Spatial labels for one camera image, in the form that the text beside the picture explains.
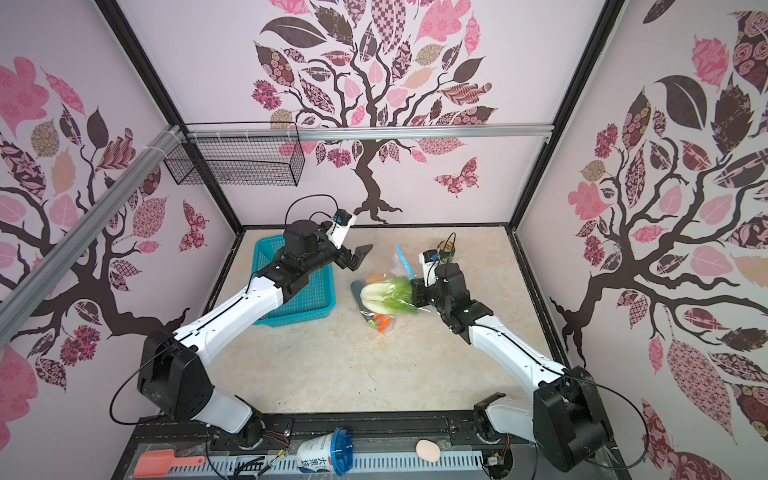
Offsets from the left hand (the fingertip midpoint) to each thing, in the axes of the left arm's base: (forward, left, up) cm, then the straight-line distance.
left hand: (358, 238), depth 79 cm
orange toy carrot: (-14, -6, -23) cm, 27 cm away
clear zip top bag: (-3, -11, -9) cm, 15 cm away
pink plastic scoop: (-48, +46, -25) cm, 71 cm away
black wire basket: (+32, +31, +6) cm, 45 cm away
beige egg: (-46, -18, -25) cm, 55 cm away
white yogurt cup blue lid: (-47, +5, -19) cm, 51 cm away
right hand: (-6, -16, -10) cm, 19 cm away
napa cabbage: (-12, -9, -10) cm, 19 cm away
